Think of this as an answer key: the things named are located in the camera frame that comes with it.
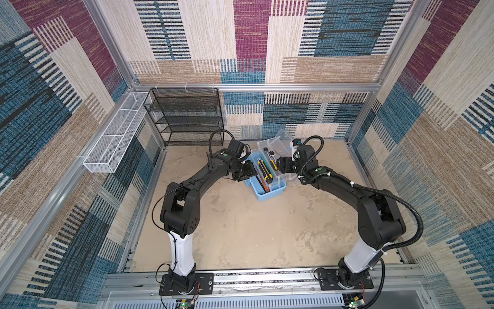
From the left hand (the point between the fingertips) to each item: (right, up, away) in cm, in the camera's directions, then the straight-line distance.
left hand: (256, 171), depth 91 cm
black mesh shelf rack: (-38, +30, +20) cm, 53 cm away
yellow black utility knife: (+5, +1, +4) cm, 6 cm away
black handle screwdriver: (+7, +9, +4) cm, 12 cm away
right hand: (+14, +5, +2) cm, 15 cm away
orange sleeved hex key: (+4, -5, -1) cm, 6 cm away
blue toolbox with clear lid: (+13, +13, +8) cm, 20 cm away
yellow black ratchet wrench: (+8, +5, +1) cm, 10 cm away
